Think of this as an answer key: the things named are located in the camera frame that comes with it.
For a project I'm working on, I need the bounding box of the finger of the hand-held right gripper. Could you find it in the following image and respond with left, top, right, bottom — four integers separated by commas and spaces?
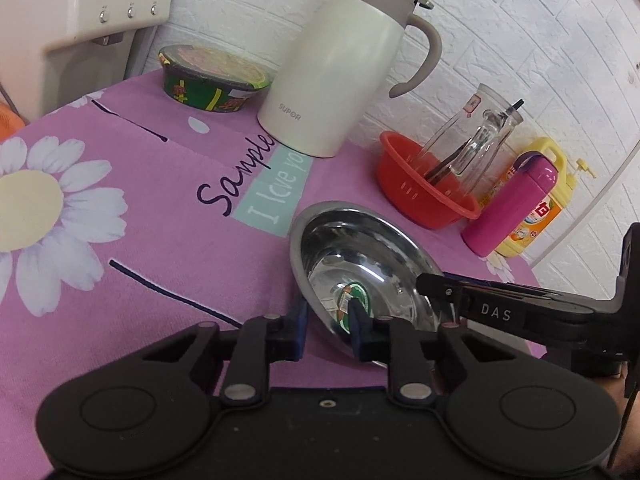
451, 294, 622, 357
416, 272, 617, 312

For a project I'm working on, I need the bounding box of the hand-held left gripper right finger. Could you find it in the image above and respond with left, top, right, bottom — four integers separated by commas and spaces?
349, 302, 517, 406

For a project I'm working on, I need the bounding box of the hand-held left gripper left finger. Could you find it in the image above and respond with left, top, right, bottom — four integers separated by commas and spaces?
142, 300, 309, 407

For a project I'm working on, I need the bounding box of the stainless steel bowl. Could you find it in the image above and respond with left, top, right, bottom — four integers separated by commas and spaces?
289, 201, 454, 369

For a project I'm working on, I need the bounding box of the person's right forearm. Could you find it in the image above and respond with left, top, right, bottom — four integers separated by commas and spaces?
597, 377, 640, 476

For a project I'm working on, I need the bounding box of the pink thermos bottle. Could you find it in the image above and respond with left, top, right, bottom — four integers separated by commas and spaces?
460, 152, 559, 257

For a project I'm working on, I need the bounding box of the red plastic basket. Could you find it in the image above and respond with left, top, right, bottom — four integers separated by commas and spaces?
377, 130, 482, 231

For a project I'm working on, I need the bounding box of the glass pitcher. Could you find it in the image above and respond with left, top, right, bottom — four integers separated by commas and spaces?
417, 83, 524, 197

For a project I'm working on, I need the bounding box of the yellow detergent bottle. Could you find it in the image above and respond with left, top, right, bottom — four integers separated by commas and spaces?
480, 135, 597, 259

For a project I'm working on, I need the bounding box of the purple daisy tablecloth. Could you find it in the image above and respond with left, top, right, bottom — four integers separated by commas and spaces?
0, 66, 538, 456

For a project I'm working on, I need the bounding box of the black stirring stick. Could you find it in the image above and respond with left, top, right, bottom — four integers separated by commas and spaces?
424, 98, 524, 184

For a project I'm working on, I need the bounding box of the cream thermos jug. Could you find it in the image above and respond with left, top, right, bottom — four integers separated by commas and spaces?
257, 0, 444, 159

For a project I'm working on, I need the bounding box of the green instant noodle bowl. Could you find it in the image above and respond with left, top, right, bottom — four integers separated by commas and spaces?
158, 45, 274, 116

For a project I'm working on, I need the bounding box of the orange plastic stool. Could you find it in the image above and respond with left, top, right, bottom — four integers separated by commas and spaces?
0, 101, 26, 142

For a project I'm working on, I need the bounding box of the white countertop appliance with screen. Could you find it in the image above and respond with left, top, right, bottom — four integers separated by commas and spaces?
0, 0, 187, 122

